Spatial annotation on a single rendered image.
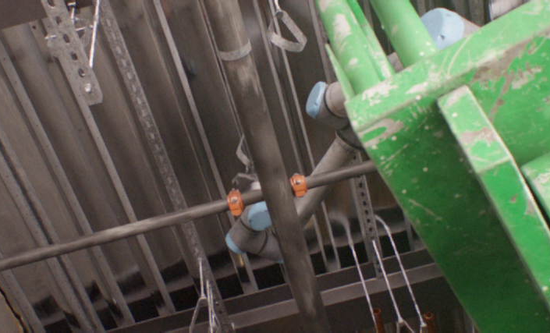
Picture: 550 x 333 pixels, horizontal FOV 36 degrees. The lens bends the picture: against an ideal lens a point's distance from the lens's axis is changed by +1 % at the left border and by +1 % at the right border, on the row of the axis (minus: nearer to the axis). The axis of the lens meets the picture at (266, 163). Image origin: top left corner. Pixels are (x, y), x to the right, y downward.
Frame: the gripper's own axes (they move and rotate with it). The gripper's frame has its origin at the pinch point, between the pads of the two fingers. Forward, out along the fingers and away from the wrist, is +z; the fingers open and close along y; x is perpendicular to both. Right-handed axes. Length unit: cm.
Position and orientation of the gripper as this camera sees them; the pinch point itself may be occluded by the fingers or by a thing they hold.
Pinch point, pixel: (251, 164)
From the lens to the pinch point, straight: 317.5
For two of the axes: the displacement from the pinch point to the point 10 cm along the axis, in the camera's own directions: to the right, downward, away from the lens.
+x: -8.0, -4.4, -4.0
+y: 5.8, -7.1, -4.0
